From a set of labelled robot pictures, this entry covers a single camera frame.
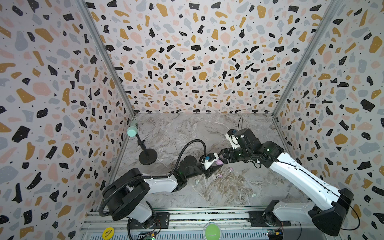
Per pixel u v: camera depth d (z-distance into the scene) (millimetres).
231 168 920
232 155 639
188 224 731
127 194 431
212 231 703
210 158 650
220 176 895
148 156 947
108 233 699
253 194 816
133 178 465
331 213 399
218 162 723
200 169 659
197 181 860
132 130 671
